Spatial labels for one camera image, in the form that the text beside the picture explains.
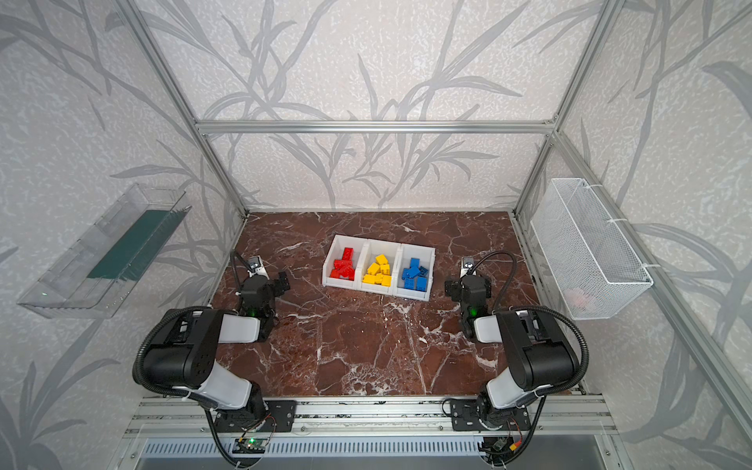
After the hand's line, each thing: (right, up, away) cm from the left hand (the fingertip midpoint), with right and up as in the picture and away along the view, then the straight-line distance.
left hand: (269, 262), depth 93 cm
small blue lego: (+45, -7, +2) cm, 46 cm away
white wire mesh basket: (+83, +1, -32) cm, 89 cm away
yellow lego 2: (+33, -3, +6) cm, 34 cm away
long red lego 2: (+24, -4, +6) cm, 25 cm away
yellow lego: (+36, 0, +9) cm, 37 cm away
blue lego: (+48, -1, +9) cm, 48 cm away
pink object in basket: (+87, -7, -20) cm, 90 cm away
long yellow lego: (+36, -6, +3) cm, 37 cm away
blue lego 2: (+50, -4, +6) cm, 50 cm away
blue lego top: (+49, -8, +3) cm, 50 cm away
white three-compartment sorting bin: (+30, +2, +5) cm, 31 cm away
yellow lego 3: (+37, -3, +6) cm, 38 cm away
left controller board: (+5, -43, -22) cm, 49 cm away
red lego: (+22, -1, +8) cm, 23 cm away
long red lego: (+23, +2, +12) cm, 26 cm away
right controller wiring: (+69, -45, -20) cm, 85 cm away
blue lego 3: (+45, -4, +5) cm, 46 cm away
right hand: (+65, -2, +2) cm, 65 cm away
